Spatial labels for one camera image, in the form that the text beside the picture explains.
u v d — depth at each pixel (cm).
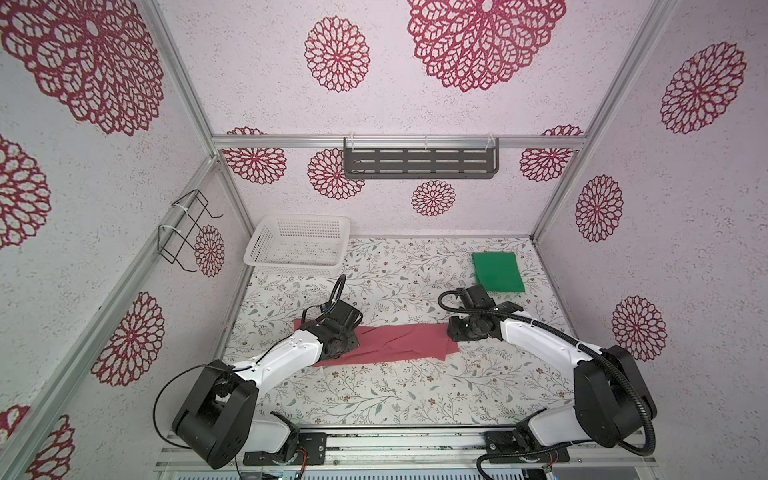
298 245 119
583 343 48
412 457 73
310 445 74
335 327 68
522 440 66
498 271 109
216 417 41
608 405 42
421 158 95
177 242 75
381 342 90
